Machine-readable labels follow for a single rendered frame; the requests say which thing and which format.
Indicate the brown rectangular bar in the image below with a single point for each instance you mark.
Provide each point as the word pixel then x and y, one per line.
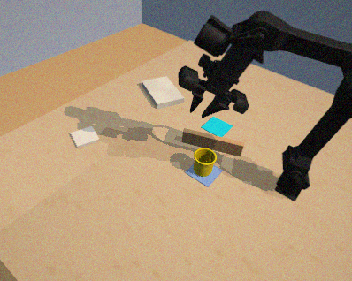
pixel 213 142

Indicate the olive yellow cup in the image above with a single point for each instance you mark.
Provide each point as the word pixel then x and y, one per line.
pixel 204 160

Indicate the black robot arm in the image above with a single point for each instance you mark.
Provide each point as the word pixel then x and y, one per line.
pixel 265 31

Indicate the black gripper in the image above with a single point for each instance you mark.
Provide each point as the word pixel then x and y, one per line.
pixel 218 83

